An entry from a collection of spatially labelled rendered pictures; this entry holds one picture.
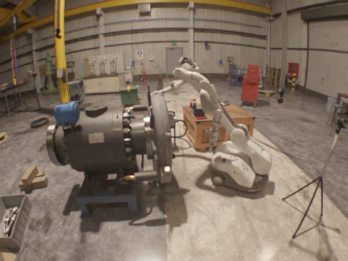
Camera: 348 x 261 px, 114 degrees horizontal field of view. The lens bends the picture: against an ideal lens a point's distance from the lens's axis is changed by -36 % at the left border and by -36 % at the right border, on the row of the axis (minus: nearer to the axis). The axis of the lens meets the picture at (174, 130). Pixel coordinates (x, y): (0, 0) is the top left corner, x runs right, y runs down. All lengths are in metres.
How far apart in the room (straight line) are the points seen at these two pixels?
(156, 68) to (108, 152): 11.03
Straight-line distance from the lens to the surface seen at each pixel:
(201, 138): 2.50
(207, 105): 1.75
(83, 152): 1.47
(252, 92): 5.24
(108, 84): 7.65
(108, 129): 1.40
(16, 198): 2.29
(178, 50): 12.19
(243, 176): 1.75
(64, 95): 4.91
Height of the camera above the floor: 1.28
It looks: 23 degrees down
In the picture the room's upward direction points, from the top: 1 degrees counter-clockwise
